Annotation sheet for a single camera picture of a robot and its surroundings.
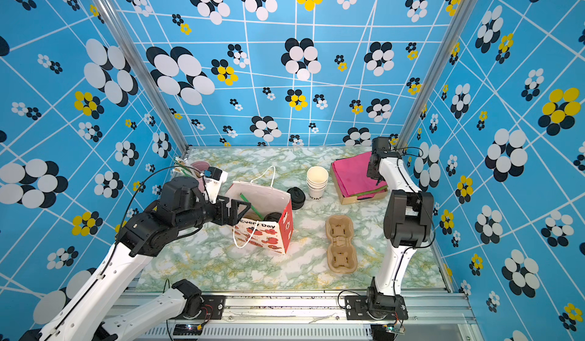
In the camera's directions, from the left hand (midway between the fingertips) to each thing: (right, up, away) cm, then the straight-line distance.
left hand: (241, 201), depth 66 cm
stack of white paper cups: (+25, +5, +28) cm, 38 cm away
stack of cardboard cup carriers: (+32, -22, +15) cm, 42 cm away
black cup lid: (+8, -8, +14) cm, 18 cm away
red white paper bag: (+8, -7, 0) cm, 11 cm away
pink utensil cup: (-25, +10, +29) cm, 40 cm away
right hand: (+54, +7, +30) cm, 62 cm away
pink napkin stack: (+41, +6, +36) cm, 55 cm away
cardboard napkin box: (+39, -4, +31) cm, 50 cm away
